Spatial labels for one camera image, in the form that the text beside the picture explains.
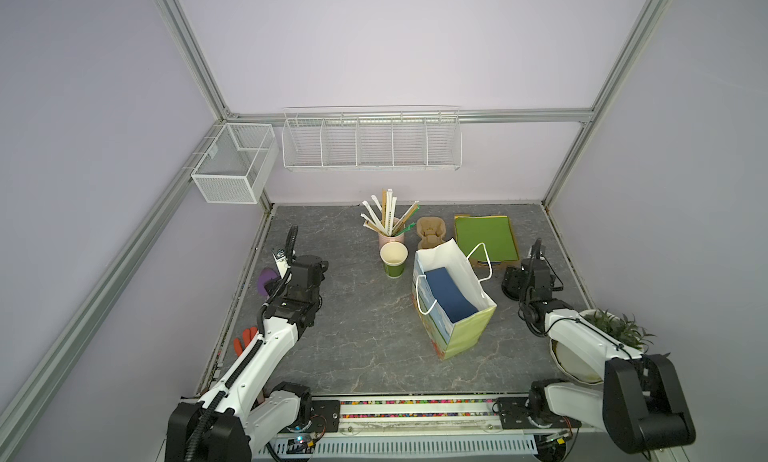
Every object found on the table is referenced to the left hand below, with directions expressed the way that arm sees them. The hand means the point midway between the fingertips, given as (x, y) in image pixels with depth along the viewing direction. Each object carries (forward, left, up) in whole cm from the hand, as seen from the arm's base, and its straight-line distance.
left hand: (293, 272), depth 81 cm
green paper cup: (+10, -28, -10) cm, 32 cm away
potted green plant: (-22, -79, +2) cm, 82 cm away
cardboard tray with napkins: (+22, -66, -15) cm, 71 cm away
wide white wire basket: (+43, -23, +13) cm, 50 cm away
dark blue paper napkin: (-11, -44, -4) cm, 46 cm away
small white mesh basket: (+42, +24, +6) cm, 48 cm away
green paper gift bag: (-20, -44, -3) cm, 48 cm away
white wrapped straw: (+24, -28, -3) cm, 36 cm away
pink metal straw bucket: (+16, -25, -8) cm, 31 cm away
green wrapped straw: (+25, -36, -12) cm, 46 cm away
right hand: (-1, -68, -6) cm, 69 cm away
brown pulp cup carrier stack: (+26, -43, -17) cm, 53 cm away
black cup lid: (-6, -60, -2) cm, 61 cm away
